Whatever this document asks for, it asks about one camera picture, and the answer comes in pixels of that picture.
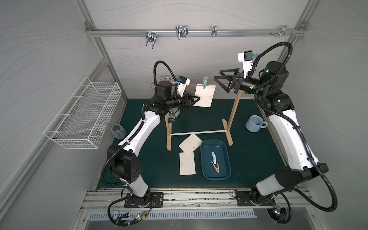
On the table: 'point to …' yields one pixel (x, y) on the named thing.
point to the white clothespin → (214, 157)
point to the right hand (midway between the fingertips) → (217, 74)
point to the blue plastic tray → (220, 148)
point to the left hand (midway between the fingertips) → (195, 97)
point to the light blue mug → (254, 123)
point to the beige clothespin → (217, 168)
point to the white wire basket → (84, 119)
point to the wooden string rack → (227, 131)
